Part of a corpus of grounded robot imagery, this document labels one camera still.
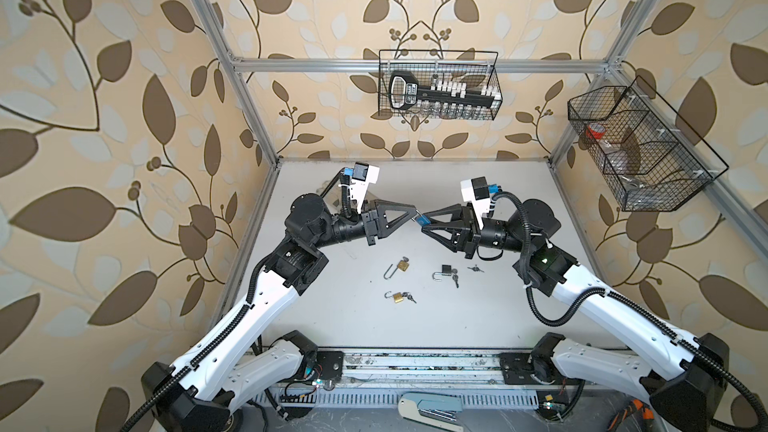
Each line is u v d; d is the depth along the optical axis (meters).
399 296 0.86
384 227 0.54
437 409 0.67
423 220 0.57
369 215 0.50
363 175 0.52
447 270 0.91
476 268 0.91
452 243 0.55
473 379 0.74
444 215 0.58
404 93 0.85
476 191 0.50
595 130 0.88
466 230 0.52
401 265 0.92
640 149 0.78
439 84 0.82
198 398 0.38
